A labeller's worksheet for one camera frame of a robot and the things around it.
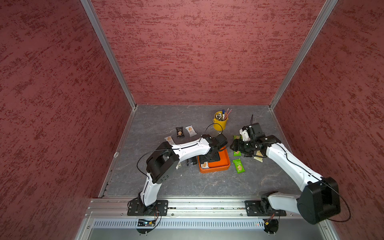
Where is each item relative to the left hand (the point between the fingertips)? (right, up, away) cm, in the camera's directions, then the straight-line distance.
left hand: (210, 162), depth 86 cm
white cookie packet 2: (-3, -1, -1) cm, 4 cm away
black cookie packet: (-20, +16, +17) cm, 31 cm away
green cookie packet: (+17, -2, +1) cm, 18 cm away
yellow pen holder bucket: (+8, +21, +20) cm, 30 cm away
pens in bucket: (+11, +28, +16) cm, 34 cm away
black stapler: (-10, +1, +2) cm, 11 cm away
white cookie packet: (-12, +17, +17) cm, 27 cm away
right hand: (+13, +8, -3) cm, 16 cm away
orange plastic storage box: (+9, -2, +5) cm, 10 cm away
